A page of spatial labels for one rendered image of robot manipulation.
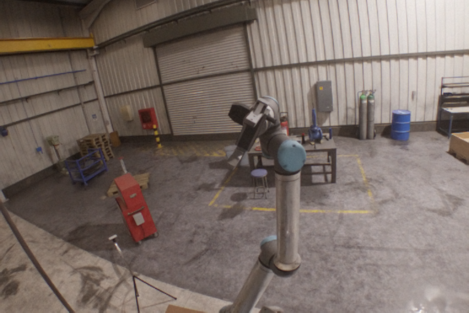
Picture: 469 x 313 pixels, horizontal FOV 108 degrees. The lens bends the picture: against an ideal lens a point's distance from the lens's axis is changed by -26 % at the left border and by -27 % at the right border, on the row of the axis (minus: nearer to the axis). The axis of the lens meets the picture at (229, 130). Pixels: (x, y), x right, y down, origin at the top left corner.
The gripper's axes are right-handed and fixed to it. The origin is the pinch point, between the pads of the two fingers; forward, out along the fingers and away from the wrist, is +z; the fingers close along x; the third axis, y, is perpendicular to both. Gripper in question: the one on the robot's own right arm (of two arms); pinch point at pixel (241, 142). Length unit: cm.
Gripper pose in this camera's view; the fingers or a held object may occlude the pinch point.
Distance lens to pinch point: 56.4
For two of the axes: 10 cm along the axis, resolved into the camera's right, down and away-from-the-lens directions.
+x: -3.4, 8.1, 4.8
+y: 8.7, 4.6, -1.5
